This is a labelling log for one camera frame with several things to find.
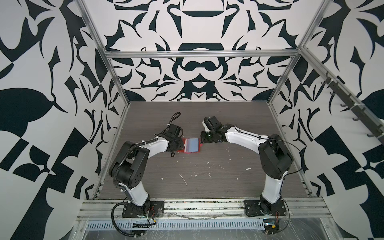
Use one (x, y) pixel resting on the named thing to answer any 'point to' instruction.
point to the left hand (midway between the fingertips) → (178, 142)
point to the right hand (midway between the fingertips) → (200, 136)
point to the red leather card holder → (191, 145)
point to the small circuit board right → (271, 226)
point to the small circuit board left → (135, 225)
